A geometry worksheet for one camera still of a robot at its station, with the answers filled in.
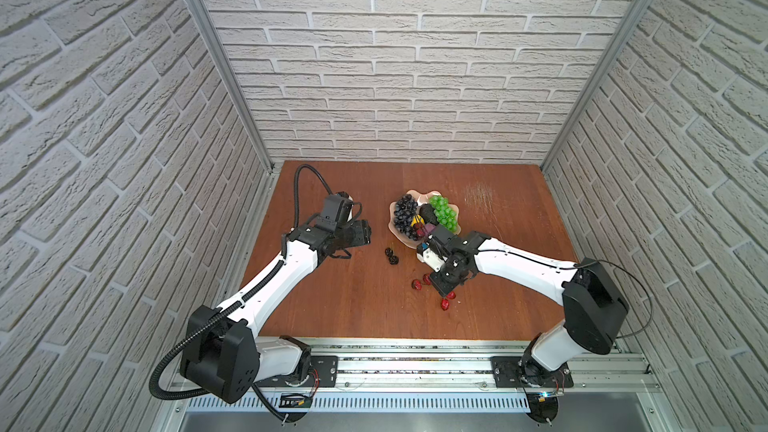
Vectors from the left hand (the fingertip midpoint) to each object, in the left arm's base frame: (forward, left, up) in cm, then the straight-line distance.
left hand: (363, 227), depth 83 cm
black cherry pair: (-3, -9, -14) cm, 17 cm away
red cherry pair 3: (-18, -23, -11) cm, 31 cm away
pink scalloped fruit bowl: (+19, -20, -11) cm, 30 cm away
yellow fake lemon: (+9, -18, -10) cm, 22 cm away
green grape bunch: (+8, -26, -8) cm, 29 cm away
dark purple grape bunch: (+13, -14, -9) cm, 21 cm away
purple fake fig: (+7, -21, -12) cm, 25 cm away
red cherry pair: (+4, -18, -11) cm, 21 cm away
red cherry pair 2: (-12, -16, -14) cm, 24 cm away
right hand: (-13, -22, -9) cm, 27 cm away
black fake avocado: (+11, -21, -10) cm, 26 cm away
